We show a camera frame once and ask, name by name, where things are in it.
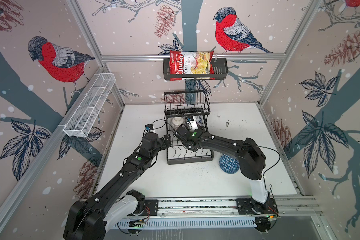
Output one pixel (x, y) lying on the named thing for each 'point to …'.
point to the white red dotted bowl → (176, 121)
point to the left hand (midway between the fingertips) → (163, 137)
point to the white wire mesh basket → (83, 118)
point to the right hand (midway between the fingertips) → (199, 131)
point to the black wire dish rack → (189, 108)
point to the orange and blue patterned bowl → (199, 120)
